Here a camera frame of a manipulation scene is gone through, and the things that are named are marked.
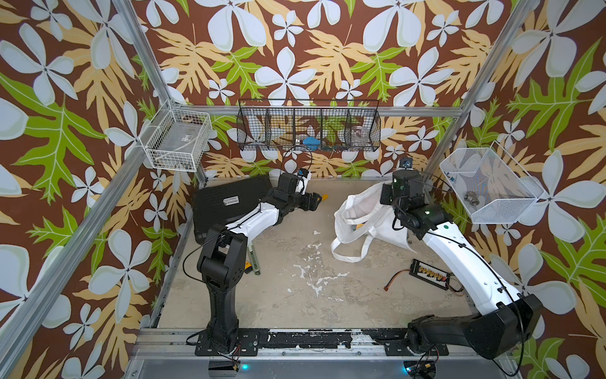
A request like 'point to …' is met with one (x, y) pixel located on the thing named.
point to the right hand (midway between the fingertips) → (391, 183)
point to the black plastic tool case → (217, 204)
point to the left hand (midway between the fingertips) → (314, 192)
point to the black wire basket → (308, 125)
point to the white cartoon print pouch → (363, 214)
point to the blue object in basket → (312, 143)
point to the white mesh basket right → (491, 186)
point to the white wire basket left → (175, 139)
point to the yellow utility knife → (325, 197)
